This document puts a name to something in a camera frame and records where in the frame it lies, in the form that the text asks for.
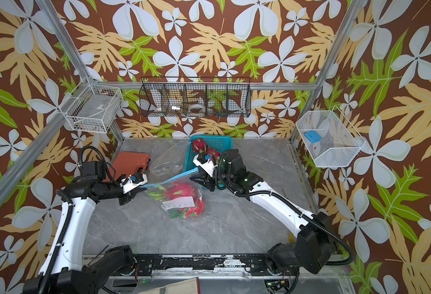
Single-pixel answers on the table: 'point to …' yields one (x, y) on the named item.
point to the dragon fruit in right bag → (177, 192)
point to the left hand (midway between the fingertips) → (142, 183)
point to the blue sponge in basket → (313, 136)
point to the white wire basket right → (330, 138)
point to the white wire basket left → (92, 108)
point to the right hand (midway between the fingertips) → (192, 176)
